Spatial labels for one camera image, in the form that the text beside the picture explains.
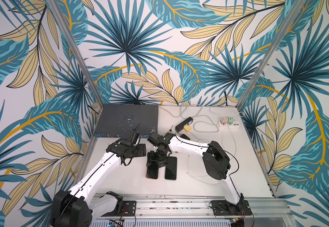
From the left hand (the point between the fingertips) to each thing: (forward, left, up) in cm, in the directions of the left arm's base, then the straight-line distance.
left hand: (140, 152), depth 81 cm
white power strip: (+28, -67, -10) cm, 73 cm away
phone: (+18, -28, -11) cm, 35 cm away
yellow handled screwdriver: (+23, -18, -11) cm, 32 cm away
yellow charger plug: (+24, -30, -10) cm, 40 cm away
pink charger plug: (+27, -56, -4) cm, 63 cm away
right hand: (-12, -3, -7) cm, 14 cm away
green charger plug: (+29, -62, -5) cm, 69 cm away
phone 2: (-8, -7, -8) cm, 13 cm away
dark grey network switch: (+28, +21, -7) cm, 36 cm away
